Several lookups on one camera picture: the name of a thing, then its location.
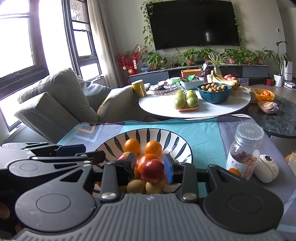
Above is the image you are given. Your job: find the red apple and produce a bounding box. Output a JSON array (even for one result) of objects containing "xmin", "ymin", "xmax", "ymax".
[
  {"xmin": 117, "ymin": 152, "xmax": 133, "ymax": 161},
  {"xmin": 141, "ymin": 159, "xmax": 165, "ymax": 184}
]

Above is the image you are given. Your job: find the brown kiwi fruit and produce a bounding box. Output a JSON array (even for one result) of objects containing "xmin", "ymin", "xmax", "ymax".
[{"xmin": 126, "ymin": 179, "xmax": 145, "ymax": 194}]

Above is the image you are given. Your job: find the orange tangerine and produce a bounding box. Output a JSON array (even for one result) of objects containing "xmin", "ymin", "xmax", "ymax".
[
  {"xmin": 123, "ymin": 138, "xmax": 140, "ymax": 156},
  {"xmin": 144, "ymin": 141, "xmax": 163, "ymax": 156},
  {"xmin": 137, "ymin": 154, "xmax": 161, "ymax": 175}
]

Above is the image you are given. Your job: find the white blue striped bowl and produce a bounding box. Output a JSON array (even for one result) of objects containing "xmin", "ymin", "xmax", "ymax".
[{"xmin": 93, "ymin": 128, "xmax": 193, "ymax": 194}]

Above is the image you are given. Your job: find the grey sofa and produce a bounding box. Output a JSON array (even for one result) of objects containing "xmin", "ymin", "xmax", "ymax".
[{"xmin": 15, "ymin": 69, "xmax": 145, "ymax": 143}]

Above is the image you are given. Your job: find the blue patterned tablecloth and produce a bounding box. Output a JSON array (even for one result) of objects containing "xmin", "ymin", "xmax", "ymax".
[{"xmin": 58, "ymin": 115, "xmax": 295, "ymax": 240}]

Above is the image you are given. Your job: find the clear snack jar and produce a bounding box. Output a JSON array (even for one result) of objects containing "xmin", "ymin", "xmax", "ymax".
[{"xmin": 225, "ymin": 123, "xmax": 264, "ymax": 180}]

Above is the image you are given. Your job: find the round white coffee table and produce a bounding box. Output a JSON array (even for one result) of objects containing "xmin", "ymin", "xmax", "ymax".
[{"xmin": 138, "ymin": 87, "xmax": 251, "ymax": 120}]

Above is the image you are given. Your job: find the tray of green apples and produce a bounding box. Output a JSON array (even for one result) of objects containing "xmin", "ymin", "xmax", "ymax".
[{"xmin": 174, "ymin": 90, "xmax": 199, "ymax": 111}]

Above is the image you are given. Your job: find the yellow tin can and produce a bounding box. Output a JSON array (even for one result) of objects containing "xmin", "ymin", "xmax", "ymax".
[{"xmin": 132, "ymin": 79, "xmax": 147, "ymax": 98}]

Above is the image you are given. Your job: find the blue bowl of longans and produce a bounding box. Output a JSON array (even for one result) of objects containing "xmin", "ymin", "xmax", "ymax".
[{"xmin": 197, "ymin": 82, "xmax": 232, "ymax": 104}]

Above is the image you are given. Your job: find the white snack tray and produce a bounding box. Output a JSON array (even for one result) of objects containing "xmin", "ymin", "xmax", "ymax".
[{"xmin": 180, "ymin": 77, "xmax": 204, "ymax": 90}]

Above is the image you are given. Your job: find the red flower decoration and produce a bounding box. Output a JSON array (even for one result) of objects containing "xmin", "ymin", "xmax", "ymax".
[{"xmin": 115, "ymin": 44, "xmax": 148, "ymax": 76}]

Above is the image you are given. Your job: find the banana bunch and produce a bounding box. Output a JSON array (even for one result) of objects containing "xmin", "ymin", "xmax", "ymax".
[{"xmin": 207, "ymin": 70, "xmax": 240, "ymax": 89}]

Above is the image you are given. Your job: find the pink snack dish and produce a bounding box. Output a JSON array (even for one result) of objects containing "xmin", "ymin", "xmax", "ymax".
[{"xmin": 258, "ymin": 101, "xmax": 279, "ymax": 114}]

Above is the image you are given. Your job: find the orange basket of tangerines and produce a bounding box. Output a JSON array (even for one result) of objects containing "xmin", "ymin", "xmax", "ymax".
[{"xmin": 253, "ymin": 88, "xmax": 275, "ymax": 102}]

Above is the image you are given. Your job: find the dark marble side table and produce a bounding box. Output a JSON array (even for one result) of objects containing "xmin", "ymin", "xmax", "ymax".
[{"xmin": 248, "ymin": 95, "xmax": 296, "ymax": 138}]

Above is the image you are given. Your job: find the grey tv cabinet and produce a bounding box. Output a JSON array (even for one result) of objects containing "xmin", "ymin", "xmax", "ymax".
[{"xmin": 128, "ymin": 64, "xmax": 270, "ymax": 85}]

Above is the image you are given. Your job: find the tall potted plant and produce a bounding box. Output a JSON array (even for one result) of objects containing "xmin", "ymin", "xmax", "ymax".
[{"xmin": 264, "ymin": 41, "xmax": 291, "ymax": 87}]

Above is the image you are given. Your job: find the small white camera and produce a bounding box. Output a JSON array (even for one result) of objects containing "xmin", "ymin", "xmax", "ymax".
[{"xmin": 253, "ymin": 154, "xmax": 280, "ymax": 183}]

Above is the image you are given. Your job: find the black wall television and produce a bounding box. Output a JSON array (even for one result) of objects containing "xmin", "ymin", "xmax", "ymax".
[{"xmin": 147, "ymin": 1, "xmax": 240, "ymax": 50}]

